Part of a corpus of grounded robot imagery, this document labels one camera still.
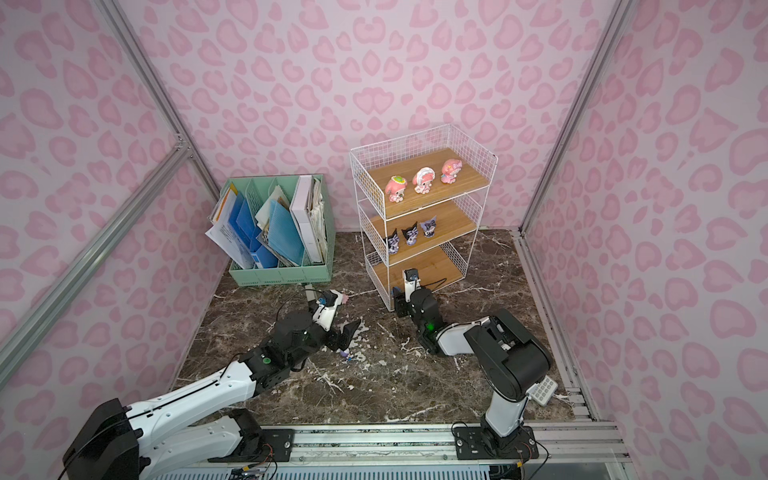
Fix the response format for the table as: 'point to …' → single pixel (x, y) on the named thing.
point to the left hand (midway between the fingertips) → (348, 310)
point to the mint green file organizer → (256, 189)
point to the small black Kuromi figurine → (393, 242)
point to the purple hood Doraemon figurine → (344, 353)
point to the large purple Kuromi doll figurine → (428, 227)
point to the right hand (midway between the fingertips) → (401, 286)
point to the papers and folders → (287, 230)
